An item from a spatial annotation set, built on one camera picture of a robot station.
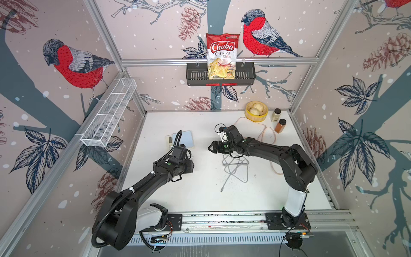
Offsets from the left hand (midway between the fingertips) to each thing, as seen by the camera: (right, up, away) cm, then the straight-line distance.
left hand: (192, 162), depth 87 cm
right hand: (+12, +7, +3) cm, 14 cm away
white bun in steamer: (+45, +33, +28) cm, 62 cm away
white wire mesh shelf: (-40, +20, -16) cm, 48 cm away
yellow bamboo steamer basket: (+48, +26, +25) cm, 60 cm away
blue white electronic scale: (-6, +12, +18) cm, 22 cm away
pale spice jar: (+57, +28, +22) cm, 67 cm away
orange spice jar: (+57, +20, +16) cm, 62 cm away
